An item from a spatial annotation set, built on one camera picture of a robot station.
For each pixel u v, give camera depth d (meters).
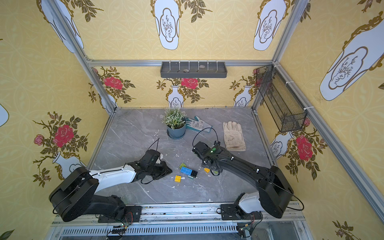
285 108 0.84
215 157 0.56
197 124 1.10
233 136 1.03
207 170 0.87
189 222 0.72
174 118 0.90
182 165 0.90
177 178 0.84
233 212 0.74
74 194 0.42
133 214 0.73
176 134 0.99
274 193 0.42
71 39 0.80
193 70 0.92
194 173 0.82
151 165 0.69
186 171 0.84
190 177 0.83
